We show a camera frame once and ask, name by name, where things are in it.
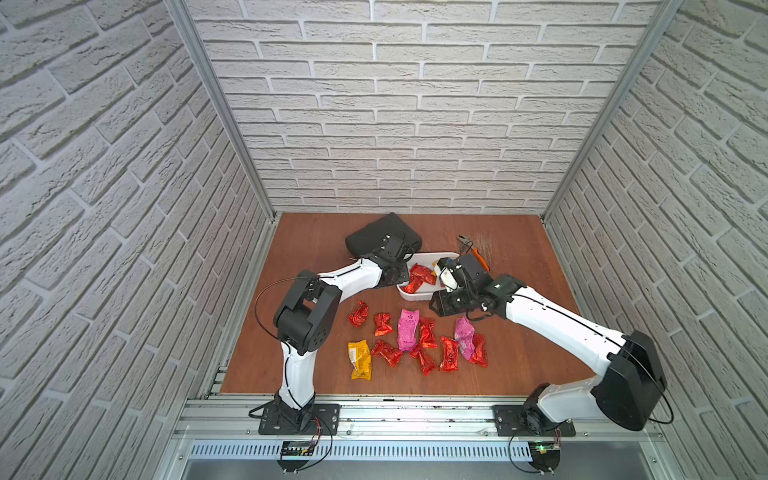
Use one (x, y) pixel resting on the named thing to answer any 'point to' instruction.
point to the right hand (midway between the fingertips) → (440, 304)
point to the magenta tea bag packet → (407, 324)
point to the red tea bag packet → (388, 352)
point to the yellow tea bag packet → (361, 359)
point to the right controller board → (546, 455)
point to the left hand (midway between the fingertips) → (406, 270)
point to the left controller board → (295, 455)
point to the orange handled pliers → (477, 253)
